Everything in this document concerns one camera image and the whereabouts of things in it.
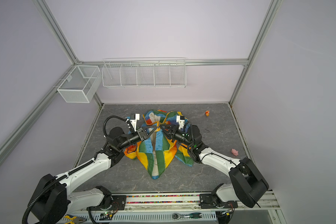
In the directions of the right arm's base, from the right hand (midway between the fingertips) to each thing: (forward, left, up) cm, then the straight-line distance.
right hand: (158, 128), depth 71 cm
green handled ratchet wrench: (-35, -9, -31) cm, 47 cm away
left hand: (-1, +1, 0) cm, 1 cm away
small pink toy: (0, -48, -27) cm, 55 cm away
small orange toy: (+34, -34, -27) cm, 55 cm away
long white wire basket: (+47, +14, +2) cm, 49 cm away
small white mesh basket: (+40, +59, -2) cm, 72 cm away
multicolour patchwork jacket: (-1, +3, -25) cm, 25 cm away
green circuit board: (-35, +28, -31) cm, 55 cm away
